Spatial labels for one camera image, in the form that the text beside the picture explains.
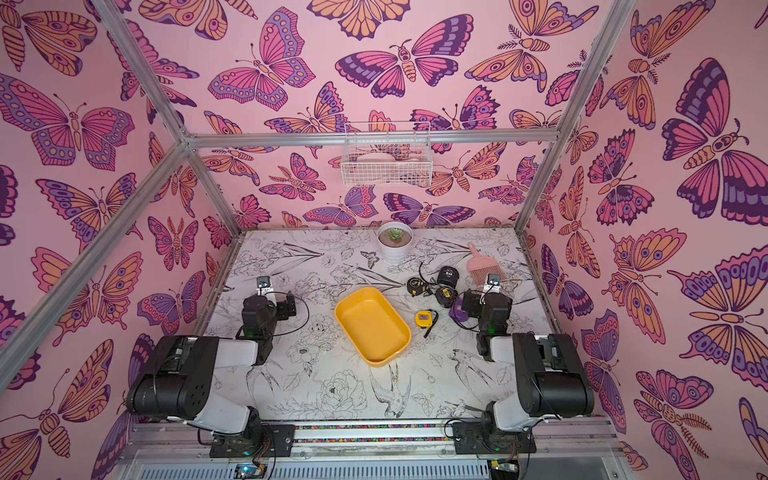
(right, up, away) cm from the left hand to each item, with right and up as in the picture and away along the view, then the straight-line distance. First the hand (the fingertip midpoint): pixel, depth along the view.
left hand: (278, 290), depth 94 cm
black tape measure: (+56, +4, +8) cm, 56 cm away
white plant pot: (+37, +17, +9) cm, 42 cm away
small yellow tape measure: (+46, -9, -1) cm, 47 cm away
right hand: (+64, 0, -1) cm, 64 cm away
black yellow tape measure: (+44, +1, +5) cm, 45 cm away
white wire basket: (+34, +43, 0) cm, 55 cm away
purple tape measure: (+57, -7, 0) cm, 57 cm away
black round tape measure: (+54, -2, +3) cm, 54 cm away
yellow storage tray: (+30, -12, +1) cm, 32 cm away
